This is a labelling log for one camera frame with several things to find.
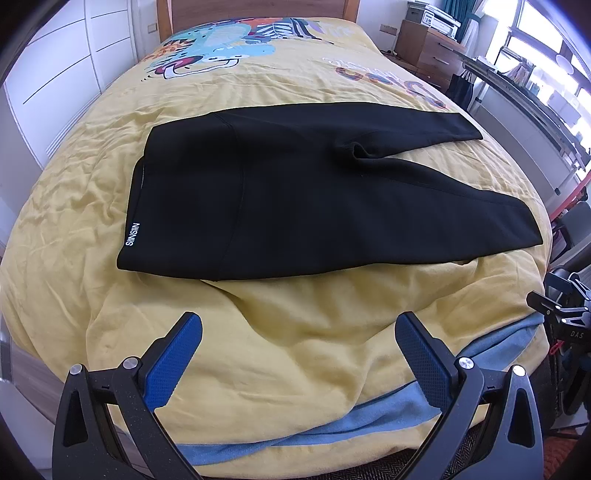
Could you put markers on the dark hanging bag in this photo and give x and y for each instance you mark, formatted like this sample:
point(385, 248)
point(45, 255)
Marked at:
point(461, 89)

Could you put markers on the wooden drawer cabinet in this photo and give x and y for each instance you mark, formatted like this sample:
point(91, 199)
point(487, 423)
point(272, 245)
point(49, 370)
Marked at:
point(434, 56)

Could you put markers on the blue bed sheet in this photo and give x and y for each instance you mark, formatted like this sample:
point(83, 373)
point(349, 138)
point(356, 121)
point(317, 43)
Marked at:
point(402, 408)

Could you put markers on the glass top desk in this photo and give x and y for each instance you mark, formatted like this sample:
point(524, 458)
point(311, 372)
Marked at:
point(545, 119)

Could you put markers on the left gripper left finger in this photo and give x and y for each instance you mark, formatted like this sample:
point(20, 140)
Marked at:
point(86, 444)

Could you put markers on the white printer box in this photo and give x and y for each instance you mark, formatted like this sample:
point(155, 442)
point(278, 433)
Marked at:
point(432, 17)

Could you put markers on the yellow cartoon bed cover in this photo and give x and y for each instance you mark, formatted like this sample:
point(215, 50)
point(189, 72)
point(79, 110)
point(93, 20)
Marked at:
point(280, 356)

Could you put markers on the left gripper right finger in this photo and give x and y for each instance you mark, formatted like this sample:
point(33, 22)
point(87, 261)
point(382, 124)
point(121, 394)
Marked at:
point(510, 443)

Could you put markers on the wooden headboard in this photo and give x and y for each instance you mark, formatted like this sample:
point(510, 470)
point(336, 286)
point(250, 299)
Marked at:
point(176, 15)

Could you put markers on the black pants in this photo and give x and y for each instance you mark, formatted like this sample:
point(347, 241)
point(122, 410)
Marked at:
point(305, 189)

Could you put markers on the white wardrobe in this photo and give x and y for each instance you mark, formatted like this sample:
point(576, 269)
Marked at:
point(65, 67)

